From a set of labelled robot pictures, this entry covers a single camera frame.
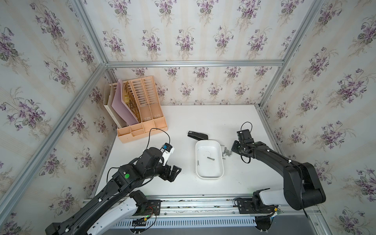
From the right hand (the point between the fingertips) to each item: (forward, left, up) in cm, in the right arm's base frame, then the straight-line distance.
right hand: (236, 147), depth 92 cm
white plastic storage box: (-7, +17, -4) cm, 19 cm away
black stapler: (+9, +24, -1) cm, 26 cm away
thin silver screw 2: (-2, +5, -4) cm, 6 cm away
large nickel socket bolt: (-6, +17, -3) cm, 18 cm away
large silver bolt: (+1, +6, -3) cm, 7 cm away
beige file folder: (+22, +79, +27) cm, 86 cm away
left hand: (-19, +36, +15) cm, 43 cm away
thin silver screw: (-9, +24, -3) cm, 26 cm away
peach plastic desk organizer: (+37, +67, +9) cm, 77 cm away
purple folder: (+13, +71, +22) cm, 75 cm away
